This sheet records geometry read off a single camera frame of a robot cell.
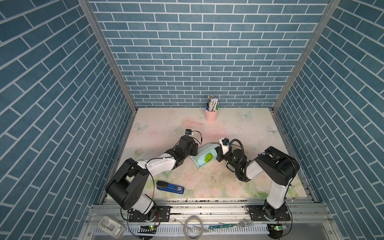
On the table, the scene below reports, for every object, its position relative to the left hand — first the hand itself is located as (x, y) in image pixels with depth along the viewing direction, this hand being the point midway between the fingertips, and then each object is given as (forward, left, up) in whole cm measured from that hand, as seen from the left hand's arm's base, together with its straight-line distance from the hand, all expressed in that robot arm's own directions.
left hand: (195, 144), depth 91 cm
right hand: (0, -11, +1) cm, 11 cm away
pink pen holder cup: (+26, -12, -3) cm, 29 cm away
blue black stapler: (-22, +17, -5) cm, 28 cm away
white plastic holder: (-40, +39, -7) cm, 56 cm away
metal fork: (-40, -23, -7) cm, 46 cm away
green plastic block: (-6, -8, -5) cm, 11 cm away
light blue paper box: (-7, -4, +3) cm, 9 cm away
